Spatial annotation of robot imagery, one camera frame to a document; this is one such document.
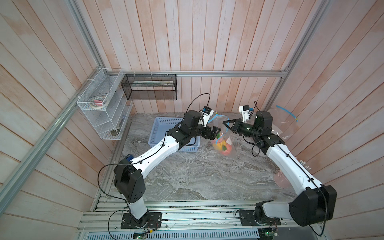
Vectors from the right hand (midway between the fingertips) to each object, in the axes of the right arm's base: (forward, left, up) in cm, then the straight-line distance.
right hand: (222, 122), depth 75 cm
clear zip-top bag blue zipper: (+19, -48, -21) cm, 55 cm away
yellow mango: (-9, +1, -9) cm, 12 cm away
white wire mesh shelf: (0, +59, 0) cm, 59 cm away
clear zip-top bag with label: (-6, -1, -2) cm, 7 cm away
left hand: (-2, +4, -3) cm, 6 cm away
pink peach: (-4, -6, -18) cm, 20 cm away
